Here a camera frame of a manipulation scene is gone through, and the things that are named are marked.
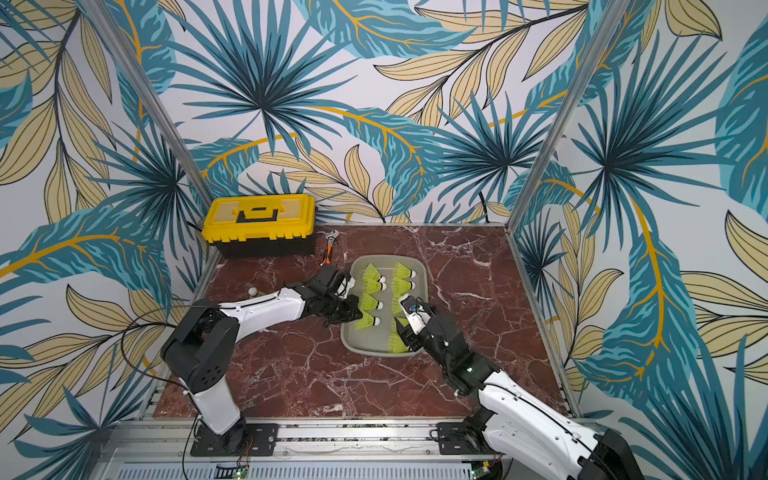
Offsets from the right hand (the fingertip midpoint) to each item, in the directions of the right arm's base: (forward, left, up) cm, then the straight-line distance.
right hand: (410, 309), depth 79 cm
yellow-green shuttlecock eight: (+19, +11, -12) cm, 25 cm away
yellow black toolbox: (+31, +46, +2) cm, 55 cm away
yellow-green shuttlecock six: (-7, +3, +8) cm, 11 cm away
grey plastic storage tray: (-2, +10, -16) cm, 19 cm away
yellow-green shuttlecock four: (-5, +4, -11) cm, 13 cm away
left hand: (+3, +13, -10) cm, 17 cm away
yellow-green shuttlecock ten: (+12, +47, -9) cm, 50 cm away
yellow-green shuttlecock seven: (+3, +12, -13) cm, 18 cm away
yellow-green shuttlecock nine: (+9, +12, -13) cm, 20 cm away
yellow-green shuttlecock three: (+10, +3, -15) cm, 18 cm away
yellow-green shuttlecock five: (+16, +10, -14) cm, 24 cm away
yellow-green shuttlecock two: (+21, 0, -12) cm, 24 cm away
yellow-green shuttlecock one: (+15, +1, -12) cm, 19 cm away
